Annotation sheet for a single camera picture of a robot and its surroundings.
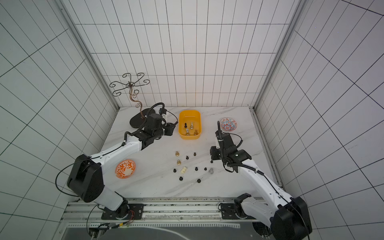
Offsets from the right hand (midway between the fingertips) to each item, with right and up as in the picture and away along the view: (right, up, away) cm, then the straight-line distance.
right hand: (213, 147), depth 83 cm
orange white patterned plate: (-51, -13, +2) cm, 53 cm away
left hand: (-24, +11, +4) cm, 27 cm away
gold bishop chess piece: (-10, +6, +19) cm, 22 cm away
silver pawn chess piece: (-1, -15, +2) cm, 15 cm away
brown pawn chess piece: (-11, -7, +9) cm, 16 cm away
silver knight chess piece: (-12, +10, +23) cm, 28 cm away
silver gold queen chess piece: (-15, +6, +18) cm, 25 cm away
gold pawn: (-22, -6, +9) cm, 24 cm away
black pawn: (0, -10, +7) cm, 12 cm away
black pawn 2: (-22, -14, +2) cm, 27 cm away
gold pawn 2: (-20, -11, +6) cm, 24 cm away
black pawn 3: (-4, -14, +4) cm, 15 cm away
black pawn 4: (-18, -18, 0) cm, 26 cm away
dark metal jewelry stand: (-47, +40, +9) cm, 62 cm away
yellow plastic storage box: (-14, +12, +21) cm, 28 cm away
